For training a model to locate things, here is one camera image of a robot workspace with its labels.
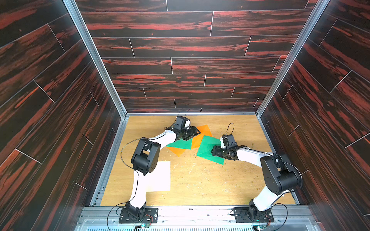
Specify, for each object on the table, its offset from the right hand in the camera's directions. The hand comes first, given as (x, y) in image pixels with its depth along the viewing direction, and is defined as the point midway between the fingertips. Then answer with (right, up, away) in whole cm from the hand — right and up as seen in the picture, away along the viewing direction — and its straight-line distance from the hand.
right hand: (218, 150), depth 98 cm
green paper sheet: (-26, +4, +3) cm, 27 cm away
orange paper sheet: (-15, +6, +7) cm, 17 cm away
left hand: (-13, +12, -1) cm, 18 cm away
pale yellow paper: (-39, -16, -12) cm, 44 cm away
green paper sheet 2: (-8, +2, +3) cm, 9 cm away
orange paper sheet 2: (-28, -1, +1) cm, 28 cm away
